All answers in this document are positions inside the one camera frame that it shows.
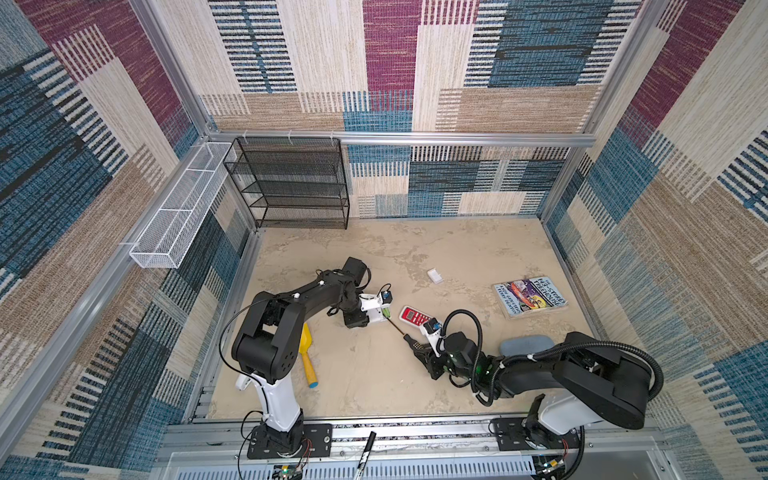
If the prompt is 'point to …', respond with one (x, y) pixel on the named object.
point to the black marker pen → (367, 451)
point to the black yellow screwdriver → (414, 343)
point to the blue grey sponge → (525, 345)
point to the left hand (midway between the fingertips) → (359, 310)
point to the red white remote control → (412, 316)
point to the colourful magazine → (535, 293)
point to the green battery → (386, 311)
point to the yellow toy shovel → (306, 342)
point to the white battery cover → (435, 276)
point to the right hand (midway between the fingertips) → (420, 354)
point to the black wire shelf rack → (292, 180)
